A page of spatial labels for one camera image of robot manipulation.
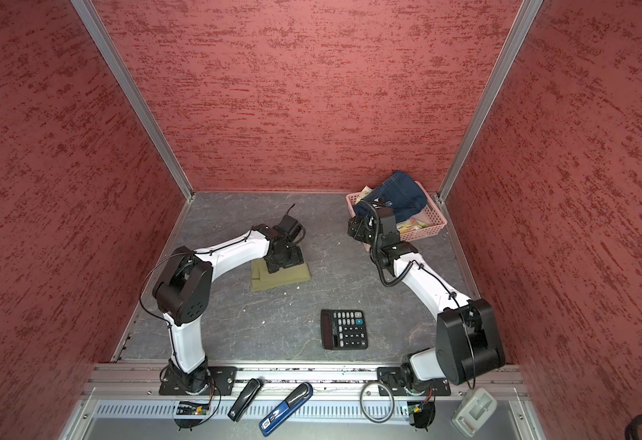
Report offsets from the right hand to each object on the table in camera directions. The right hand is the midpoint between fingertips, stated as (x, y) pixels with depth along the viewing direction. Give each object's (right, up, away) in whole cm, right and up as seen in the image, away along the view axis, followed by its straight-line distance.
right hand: (356, 227), depth 87 cm
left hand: (-22, -14, +5) cm, 27 cm away
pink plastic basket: (+33, +5, +22) cm, 40 cm away
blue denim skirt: (+20, +14, +22) cm, 33 cm away
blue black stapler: (-17, -43, -21) cm, 50 cm away
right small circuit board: (+16, -49, -17) cm, 54 cm away
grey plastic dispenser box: (+29, -46, -19) cm, 58 cm away
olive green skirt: (-32, -18, +3) cm, 37 cm away
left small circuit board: (-48, -49, -15) cm, 70 cm away
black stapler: (-31, -44, -19) cm, 57 cm away
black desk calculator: (-5, -31, -6) cm, 32 cm away
